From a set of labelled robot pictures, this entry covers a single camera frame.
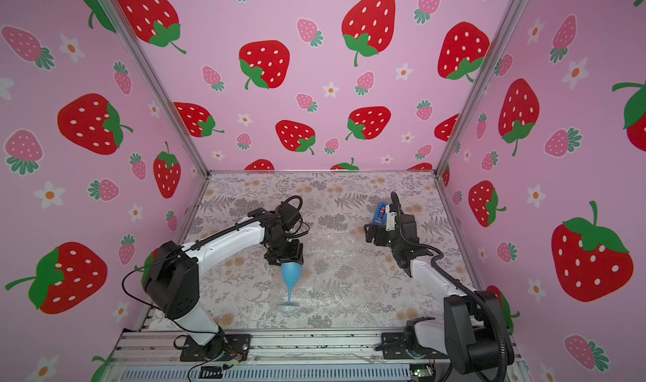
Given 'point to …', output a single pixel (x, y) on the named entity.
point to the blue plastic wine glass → (291, 272)
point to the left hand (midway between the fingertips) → (299, 262)
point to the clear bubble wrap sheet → (342, 276)
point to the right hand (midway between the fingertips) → (372, 227)
